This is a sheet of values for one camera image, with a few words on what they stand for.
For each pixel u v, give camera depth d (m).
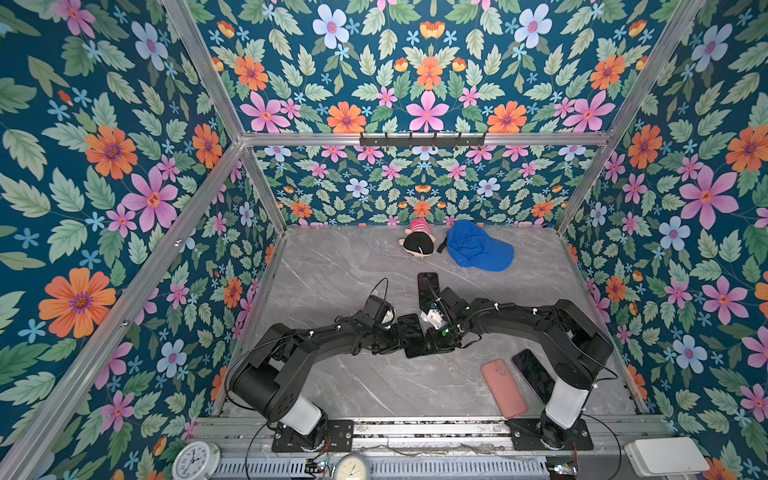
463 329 0.68
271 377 0.44
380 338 0.76
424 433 0.75
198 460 0.68
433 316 0.85
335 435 0.73
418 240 1.06
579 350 0.49
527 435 0.72
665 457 1.25
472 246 1.11
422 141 0.93
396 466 0.70
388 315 0.77
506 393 0.80
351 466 0.66
